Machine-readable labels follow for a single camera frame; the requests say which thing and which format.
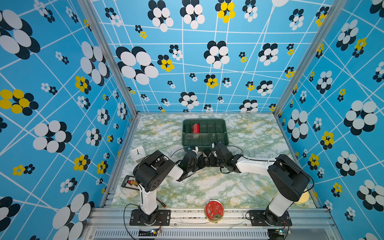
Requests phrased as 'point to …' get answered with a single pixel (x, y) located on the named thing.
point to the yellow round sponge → (303, 197)
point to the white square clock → (138, 154)
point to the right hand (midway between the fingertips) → (208, 160)
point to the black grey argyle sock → (203, 161)
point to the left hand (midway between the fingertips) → (210, 162)
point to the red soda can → (196, 128)
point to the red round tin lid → (214, 211)
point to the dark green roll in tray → (187, 129)
